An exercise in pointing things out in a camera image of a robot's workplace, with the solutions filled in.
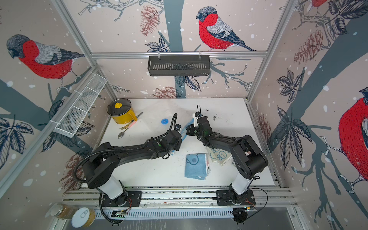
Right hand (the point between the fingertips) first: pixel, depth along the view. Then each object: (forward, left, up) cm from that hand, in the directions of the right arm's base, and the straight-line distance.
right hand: (186, 125), depth 92 cm
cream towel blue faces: (-16, -22, -9) cm, 29 cm away
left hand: (-8, +3, -2) cm, 8 cm away
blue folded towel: (-23, -8, -9) cm, 26 cm away
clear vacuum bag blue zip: (-1, -3, +3) cm, 4 cm away
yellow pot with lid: (+15, +51, -3) cm, 53 cm away
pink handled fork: (+8, +41, -9) cm, 43 cm away
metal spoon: (-3, +47, -10) cm, 49 cm away
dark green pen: (+15, +38, -9) cm, 42 cm away
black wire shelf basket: (+40, +7, +18) cm, 45 cm away
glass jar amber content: (-48, +53, -1) cm, 72 cm away
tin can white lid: (-50, +45, -4) cm, 67 cm away
